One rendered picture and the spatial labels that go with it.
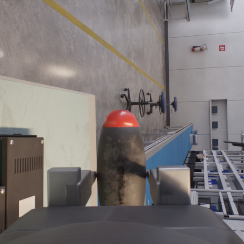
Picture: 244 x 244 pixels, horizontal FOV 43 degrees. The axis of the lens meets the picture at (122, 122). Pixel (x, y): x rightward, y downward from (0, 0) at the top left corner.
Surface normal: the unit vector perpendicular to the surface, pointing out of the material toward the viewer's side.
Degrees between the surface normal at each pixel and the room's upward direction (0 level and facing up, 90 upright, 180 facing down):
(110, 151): 99
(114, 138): 90
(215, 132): 90
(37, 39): 0
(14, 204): 0
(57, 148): 0
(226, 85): 90
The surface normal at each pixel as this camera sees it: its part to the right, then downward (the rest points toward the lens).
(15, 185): 0.97, -0.02
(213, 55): -0.25, 0.01
